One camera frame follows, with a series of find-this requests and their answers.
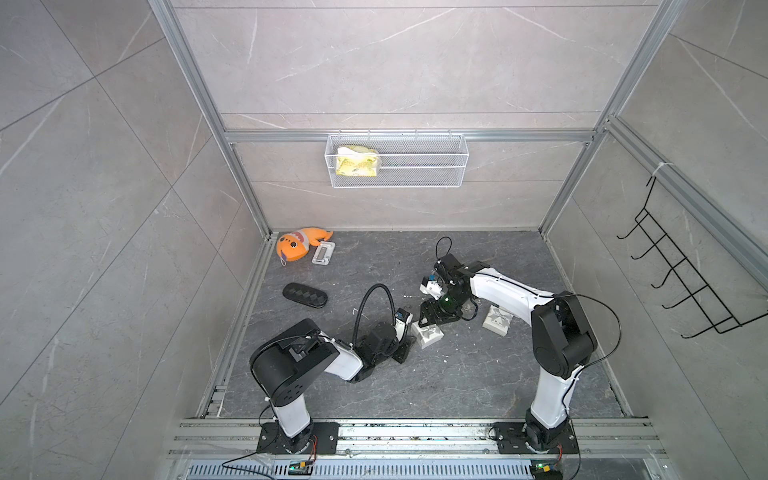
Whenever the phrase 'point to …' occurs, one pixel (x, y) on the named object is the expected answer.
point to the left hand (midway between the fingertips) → (413, 332)
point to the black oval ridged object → (305, 294)
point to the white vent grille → (358, 470)
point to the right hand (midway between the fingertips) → (430, 322)
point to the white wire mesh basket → (408, 161)
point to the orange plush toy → (294, 246)
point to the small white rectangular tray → (323, 253)
